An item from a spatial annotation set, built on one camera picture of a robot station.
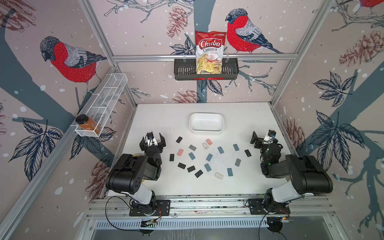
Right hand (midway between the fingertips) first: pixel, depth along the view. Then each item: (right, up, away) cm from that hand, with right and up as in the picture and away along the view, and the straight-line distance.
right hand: (261, 131), depth 90 cm
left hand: (-66, 0, -1) cm, 66 cm away
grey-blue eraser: (-15, -19, 0) cm, 24 cm away
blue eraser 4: (-20, -23, -5) cm, 31 cm away
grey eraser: (-43, -11, +6) cm, 45 cm away
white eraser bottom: (-27, -24, -7) cm, 37 cm away
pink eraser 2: (-31, -8, +8) cm, 33 cm away
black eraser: (-52, -7, +10) cm, 54 cm away
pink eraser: (-51, -14, +4) cm, 53 cm away
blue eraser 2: (-32, -16, +2) cm, 36 cm away
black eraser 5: (-8, -14, +3) cm, 16 cm away
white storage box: (-33, +4, +16) cm, 37 cm away
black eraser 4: (-43, -22, -3) cm, 49 cm away
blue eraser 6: (-14, -11, +6) cm, 19 cm away
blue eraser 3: (-34, -21, -2) cm, 40 cm away
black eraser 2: (-56, -17, +2) cm, 58 cm away
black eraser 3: (-49, -20, -2) cm, 53 cm away
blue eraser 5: (-24, -13, +5) cm, 28 cm away
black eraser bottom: (-39, -24, -5) cm, 46 cm away
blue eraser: (-43, -16, +2) cm, 46 cm away
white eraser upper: (-34, -10, +5) cm, 36 cm away
